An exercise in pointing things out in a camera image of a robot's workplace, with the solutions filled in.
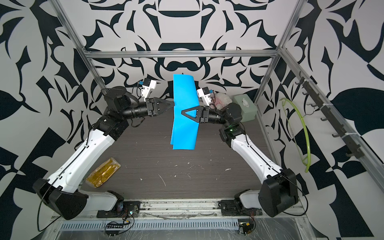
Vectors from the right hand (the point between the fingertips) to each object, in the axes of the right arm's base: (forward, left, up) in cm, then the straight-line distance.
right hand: (183, 116), depth 58 cm
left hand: (+4, +4, +3) cm, 7 cm away
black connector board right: (-33, -28, -44) cm, 61 cm away
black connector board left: (-35, +33, -40) cm, 63 cm away
